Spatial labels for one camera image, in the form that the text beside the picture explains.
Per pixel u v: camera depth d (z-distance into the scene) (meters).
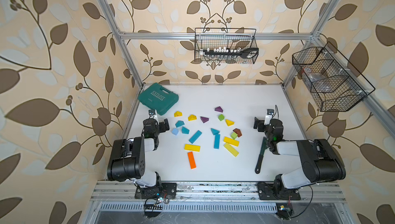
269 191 0.74
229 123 0.99
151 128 0.73
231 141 0.91
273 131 0.72
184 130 0.96
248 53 0.83
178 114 1.02
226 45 0.98
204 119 0.99
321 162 0.45
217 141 0.91
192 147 0.89
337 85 0.72
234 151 0.88
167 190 0.74
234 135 0.92
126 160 0.46
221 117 1.01
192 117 1.00
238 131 0.94
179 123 0.98
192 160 0.85
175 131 0.94
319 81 0.70
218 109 1.05
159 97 1.06
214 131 0.96
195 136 0.94
